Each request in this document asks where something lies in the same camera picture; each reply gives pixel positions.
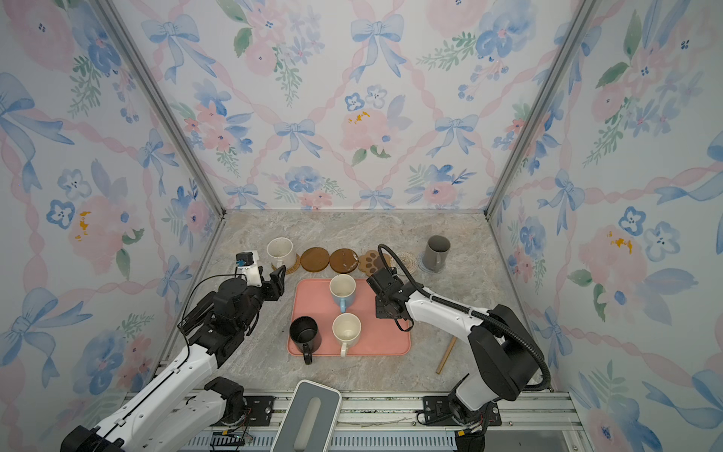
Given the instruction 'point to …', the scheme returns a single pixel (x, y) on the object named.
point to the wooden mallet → (446, 354)
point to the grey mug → (436, 253)
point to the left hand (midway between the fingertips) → (275, 266)
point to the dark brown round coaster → (344, 260)
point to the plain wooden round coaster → (314, 259)
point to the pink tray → (313, 298)
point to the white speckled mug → (281, 252)
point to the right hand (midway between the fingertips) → (388, 306)
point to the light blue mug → (343, 287)
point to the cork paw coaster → (371, 261)
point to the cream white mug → (346, 328)
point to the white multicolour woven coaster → (409, 260)
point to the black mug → (305, 334)
